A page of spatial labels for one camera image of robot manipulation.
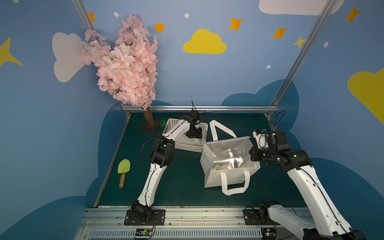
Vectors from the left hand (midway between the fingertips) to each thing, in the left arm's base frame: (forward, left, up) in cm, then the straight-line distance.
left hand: (199, 134), depth 104 cm
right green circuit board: (-56, -35, -5) cm, 67 cm away
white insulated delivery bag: (-19, -20, -3) cm, 27 cm away
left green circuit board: (-57, +27, -4) cm, 64 cm away
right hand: (-23, -27, +19) cm, 40 cm away
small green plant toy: (+10, +27, -1) cm, 29 cm away
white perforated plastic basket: (-7, +9, -2) cm, 11 cm away
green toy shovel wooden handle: (-25, +47, -3) cm, 53 cm away
